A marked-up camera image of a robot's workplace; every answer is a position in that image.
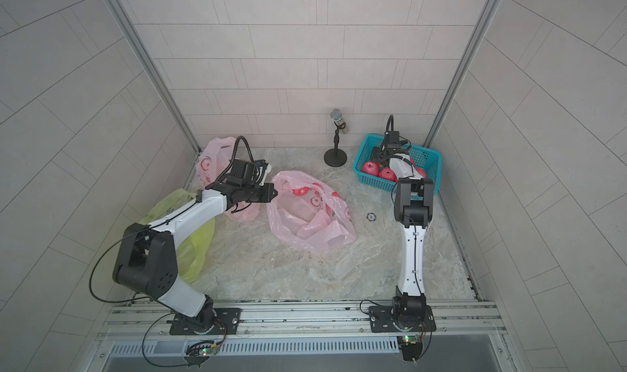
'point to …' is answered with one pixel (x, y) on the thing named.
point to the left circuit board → (198, 352)
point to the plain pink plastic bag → (308, 215)
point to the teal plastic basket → (426, 158)
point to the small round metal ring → (371, 216)
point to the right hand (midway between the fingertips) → (382, 152)
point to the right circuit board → (411, 347)
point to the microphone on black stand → (336, 157)
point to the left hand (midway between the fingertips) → (282, 190)
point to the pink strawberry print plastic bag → (211, 160)
